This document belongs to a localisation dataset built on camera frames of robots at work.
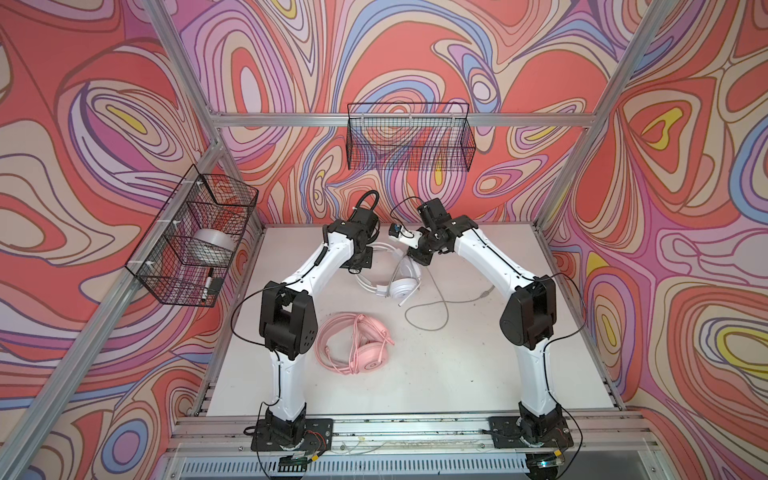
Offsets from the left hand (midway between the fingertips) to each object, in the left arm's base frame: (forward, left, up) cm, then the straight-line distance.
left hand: (361, 261), depth 92 cm
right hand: (+2, -17, +1) cm, 17 cm away
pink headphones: (-22, +2, -11) cm, 25 cm away
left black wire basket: (-11, +41, +17) cm, 46 cm away
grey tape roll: (-10, +34, +19) cm, 40 cm away
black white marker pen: (-17, +36, +12) cm, 41 cm away
